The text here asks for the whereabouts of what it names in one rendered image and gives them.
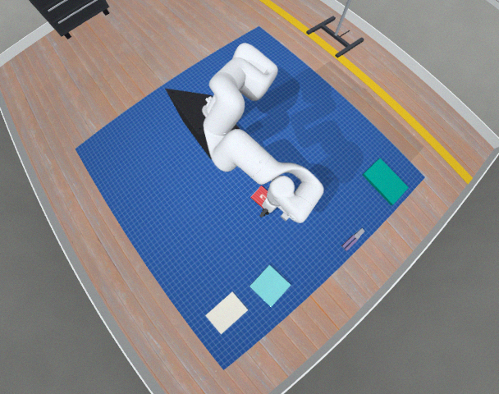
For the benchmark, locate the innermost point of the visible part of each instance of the dark blue work mat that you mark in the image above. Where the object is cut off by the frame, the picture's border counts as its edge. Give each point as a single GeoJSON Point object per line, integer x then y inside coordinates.
{"type": "Point", "coordinates": [196, 227]}

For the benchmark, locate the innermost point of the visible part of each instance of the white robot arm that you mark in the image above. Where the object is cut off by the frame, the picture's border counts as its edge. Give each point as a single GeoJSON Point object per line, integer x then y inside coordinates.
{"type": "Point", "coordinates": [239, 148]}

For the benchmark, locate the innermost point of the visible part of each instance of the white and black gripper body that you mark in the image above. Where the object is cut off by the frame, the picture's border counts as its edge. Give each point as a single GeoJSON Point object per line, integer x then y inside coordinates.
{"type": "Point", "coordinates": [268, 206]}

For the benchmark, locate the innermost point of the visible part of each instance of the red card box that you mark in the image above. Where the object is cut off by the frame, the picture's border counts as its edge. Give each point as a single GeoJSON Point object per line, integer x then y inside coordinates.
{"type": "Point", "coordinates": [259, 196]}

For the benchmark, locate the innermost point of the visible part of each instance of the light blue flat square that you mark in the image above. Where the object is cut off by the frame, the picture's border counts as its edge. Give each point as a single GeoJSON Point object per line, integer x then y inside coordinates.
{"type": "Point", "coordinates": [270, 285]}

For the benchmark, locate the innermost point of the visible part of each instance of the teal flat rectangular block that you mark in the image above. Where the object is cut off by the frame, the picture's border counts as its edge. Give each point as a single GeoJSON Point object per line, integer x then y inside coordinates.
{"type": "Point", "coordinates": [385, 181]}

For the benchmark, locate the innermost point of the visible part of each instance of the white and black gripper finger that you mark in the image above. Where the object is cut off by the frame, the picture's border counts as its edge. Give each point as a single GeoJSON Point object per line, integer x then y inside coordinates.
{"type": "Point", "coordinates": [264, 211]}

